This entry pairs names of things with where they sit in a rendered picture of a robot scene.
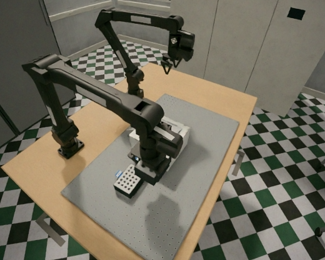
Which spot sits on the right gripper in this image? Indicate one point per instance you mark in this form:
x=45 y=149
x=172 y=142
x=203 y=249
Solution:
x=148 y=157

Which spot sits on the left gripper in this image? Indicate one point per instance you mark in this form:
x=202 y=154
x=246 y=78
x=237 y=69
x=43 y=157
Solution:
x=166 y=57

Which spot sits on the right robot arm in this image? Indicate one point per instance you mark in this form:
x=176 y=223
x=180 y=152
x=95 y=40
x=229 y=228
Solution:
x=144 y=115

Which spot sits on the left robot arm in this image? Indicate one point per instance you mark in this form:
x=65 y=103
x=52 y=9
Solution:
x=171 y=23

